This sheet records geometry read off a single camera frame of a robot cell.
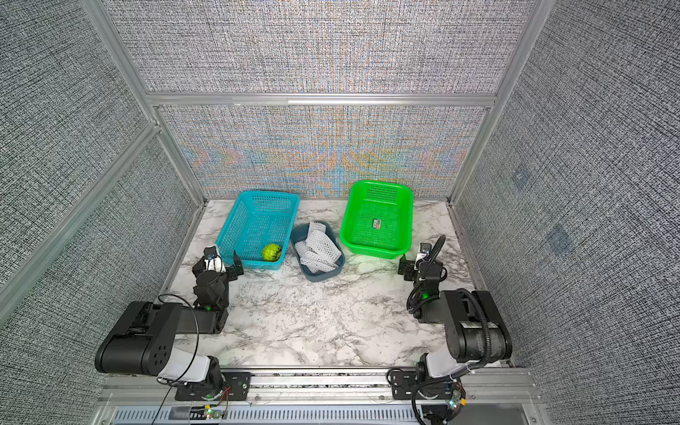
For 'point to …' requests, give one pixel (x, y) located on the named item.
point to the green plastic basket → (392, 204)
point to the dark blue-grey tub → (299, 234)
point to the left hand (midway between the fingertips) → (223, 251)
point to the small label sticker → (376, 224)
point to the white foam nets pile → (319, 251)
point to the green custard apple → (271, 252)
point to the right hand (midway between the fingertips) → (419, 249)
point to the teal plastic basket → (254, 220)
